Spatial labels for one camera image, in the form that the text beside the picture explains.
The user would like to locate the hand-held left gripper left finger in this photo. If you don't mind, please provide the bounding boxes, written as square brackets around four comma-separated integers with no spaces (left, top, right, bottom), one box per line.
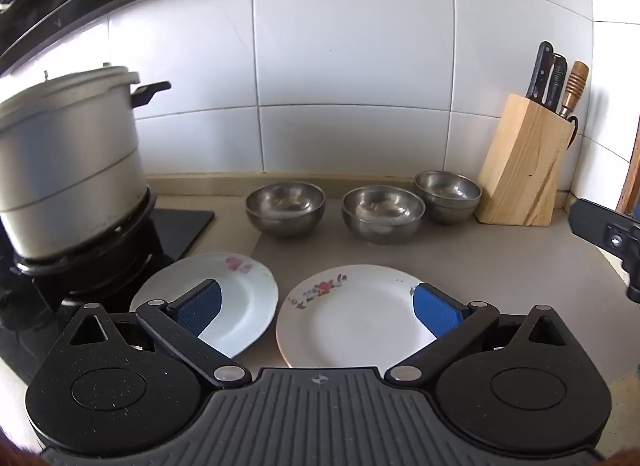
[67,278,252,389]

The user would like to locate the wooden handled sharpening steel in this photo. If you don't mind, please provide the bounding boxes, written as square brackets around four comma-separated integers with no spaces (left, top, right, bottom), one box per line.
[558,60,590,119]

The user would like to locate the white plate mixed flowers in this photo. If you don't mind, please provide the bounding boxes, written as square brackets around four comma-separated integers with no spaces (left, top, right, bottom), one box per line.
[275,264,442,370]

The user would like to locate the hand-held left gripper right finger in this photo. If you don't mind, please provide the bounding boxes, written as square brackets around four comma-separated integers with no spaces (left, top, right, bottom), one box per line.
[384,282,568,389]

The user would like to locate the black gas stove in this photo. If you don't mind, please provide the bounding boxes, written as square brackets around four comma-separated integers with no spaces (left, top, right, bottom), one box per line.
[0,186,216,382]

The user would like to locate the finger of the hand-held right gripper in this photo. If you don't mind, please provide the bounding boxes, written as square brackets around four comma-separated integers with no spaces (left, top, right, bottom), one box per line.
[569,198,640,304]

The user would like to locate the aluminium pot lid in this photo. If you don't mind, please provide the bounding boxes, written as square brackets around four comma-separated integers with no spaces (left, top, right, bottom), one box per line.
[0,62,140,134]

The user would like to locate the stainless steel bowl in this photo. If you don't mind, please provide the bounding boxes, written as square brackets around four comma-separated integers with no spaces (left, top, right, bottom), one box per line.
[414,171,482,213]
[245,182,326,239]
[341,186,426,245]
[424,200,479,225]

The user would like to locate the wooden window frame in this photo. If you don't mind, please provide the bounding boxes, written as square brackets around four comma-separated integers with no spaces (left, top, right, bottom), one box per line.
[616,136,640,219]

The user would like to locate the wooden knife block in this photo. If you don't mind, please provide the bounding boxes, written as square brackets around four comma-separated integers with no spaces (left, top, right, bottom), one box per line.
[475,93,575,225]

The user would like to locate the black handled knife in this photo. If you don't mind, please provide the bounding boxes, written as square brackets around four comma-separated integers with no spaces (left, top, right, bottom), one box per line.
[544,54,569,114]
[525,42,555,102]

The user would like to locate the aluminium cooking pot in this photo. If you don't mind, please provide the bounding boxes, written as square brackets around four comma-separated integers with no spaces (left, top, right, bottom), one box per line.
[0,80,172,261]

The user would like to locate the white plate pink flower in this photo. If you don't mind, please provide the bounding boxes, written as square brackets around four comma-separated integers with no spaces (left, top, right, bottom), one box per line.
[130,252,279,360]

